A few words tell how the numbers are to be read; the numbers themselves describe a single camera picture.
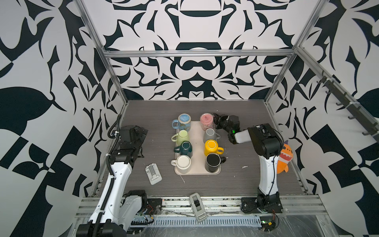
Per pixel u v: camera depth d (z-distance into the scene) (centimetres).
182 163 81
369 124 54
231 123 83
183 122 93
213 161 80
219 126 93
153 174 83
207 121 94
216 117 96
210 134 90
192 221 71
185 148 83
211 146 85
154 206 74
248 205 74
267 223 71
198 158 91
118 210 43
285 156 83
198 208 72
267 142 58
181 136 89
